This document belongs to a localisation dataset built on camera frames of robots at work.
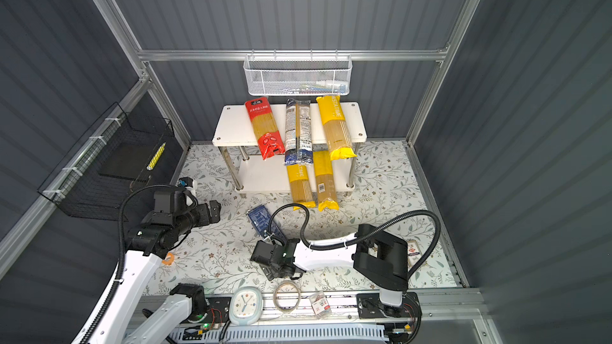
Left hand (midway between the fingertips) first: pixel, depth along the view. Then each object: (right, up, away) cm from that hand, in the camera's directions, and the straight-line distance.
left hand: (205, 207), depth 76 cm
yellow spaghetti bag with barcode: (+40, +3, +15) cm, 43 cm away
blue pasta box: (+15, -7, +16) cm, 23 cm away
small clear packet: (+37, -29, -3) cm, 47 cm away
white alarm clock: (+14, -29, -3) cm, 33 cm away
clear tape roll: (+23, -30, 0) cm, 37 cm away
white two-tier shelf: (+9, +24, +1) cm, 26 cm away
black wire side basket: (-30, +7, -6) cm, 32 cm away
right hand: (+23, -20, +7) cm, 31 cm away
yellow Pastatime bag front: (+30, +4, +18) cm, 35 cm away
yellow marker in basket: (-17, +16, +2) cm, 23 cm away
